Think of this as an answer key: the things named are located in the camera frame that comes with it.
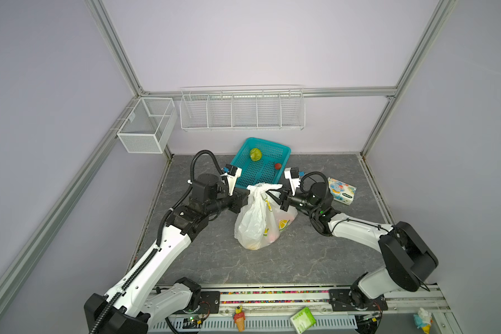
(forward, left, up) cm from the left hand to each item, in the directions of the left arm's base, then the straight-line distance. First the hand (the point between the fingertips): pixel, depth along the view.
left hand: (248, 194), depth 71 cm
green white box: (-35, -16, -25) cm, 46 cm away
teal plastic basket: (+33, -7, -27) cm, 43 cm away
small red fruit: (+35, -16, -26) cm, 47 cm away
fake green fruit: (+41, -4, -23) cm, 47 cm away
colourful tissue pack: (+13, -44, -22) cm, 51 cm away
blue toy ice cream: (-38, -56, -24) cm, 71 cm away
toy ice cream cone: (-33, +5, -25) cm, 41 cm away
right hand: (+2, -6, -2) cm, 7 cm away
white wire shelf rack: (+47, +1, +3) cm, 47 cm away
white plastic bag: (-6, -4, -7) cm, 10 cm away
